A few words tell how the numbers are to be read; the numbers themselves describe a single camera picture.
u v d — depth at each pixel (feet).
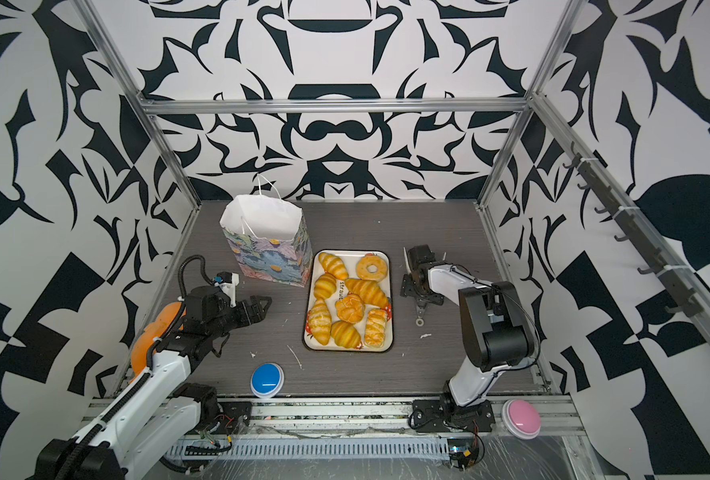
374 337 2.72
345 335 2.72
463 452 2.32
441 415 2.44
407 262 3.18
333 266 3.24
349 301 3.00
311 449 2.55
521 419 2.37
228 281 2.49
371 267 3.32
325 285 3.08
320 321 2.83
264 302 2.65
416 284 2.43
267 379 2.58
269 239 2.53
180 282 2.05
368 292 3.00
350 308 2.90
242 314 2.44
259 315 2.44
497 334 1.56
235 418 2.37
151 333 2.67
